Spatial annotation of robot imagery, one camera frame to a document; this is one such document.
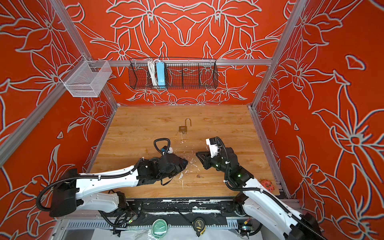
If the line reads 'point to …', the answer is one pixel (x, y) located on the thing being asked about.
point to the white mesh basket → (86, 78)
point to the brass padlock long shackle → (184, 128)
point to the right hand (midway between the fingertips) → (195, 154)
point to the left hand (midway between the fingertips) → (189, 163)
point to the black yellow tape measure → (199, 226)
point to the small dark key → (198, 176)
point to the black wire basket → (180, 73)
